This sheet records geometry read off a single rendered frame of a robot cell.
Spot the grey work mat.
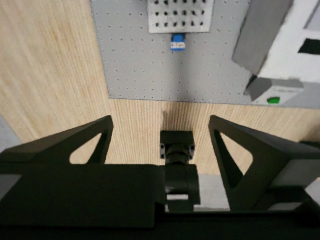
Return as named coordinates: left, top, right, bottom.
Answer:
left=87, top=0, right=320, bottom=108

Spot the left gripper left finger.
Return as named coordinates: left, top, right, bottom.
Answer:
left=0, top=115, right=114, bottom=163

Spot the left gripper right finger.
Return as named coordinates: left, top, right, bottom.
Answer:
left=208, top=115, right=320, bottom=211

